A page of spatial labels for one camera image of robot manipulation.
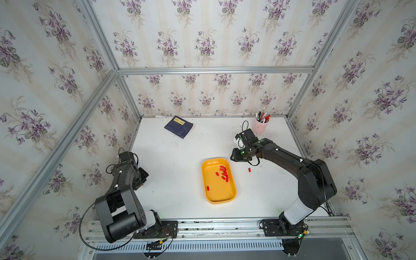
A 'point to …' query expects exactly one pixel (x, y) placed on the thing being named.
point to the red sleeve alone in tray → (208, 188)
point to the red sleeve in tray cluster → (225, 176)
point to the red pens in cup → (266, 118)
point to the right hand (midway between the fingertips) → (234, 158)
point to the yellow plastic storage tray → (219, 181)
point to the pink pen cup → (259, 128)
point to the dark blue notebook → (180, 127)
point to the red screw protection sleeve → (249, 170)
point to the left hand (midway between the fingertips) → (143, 181)
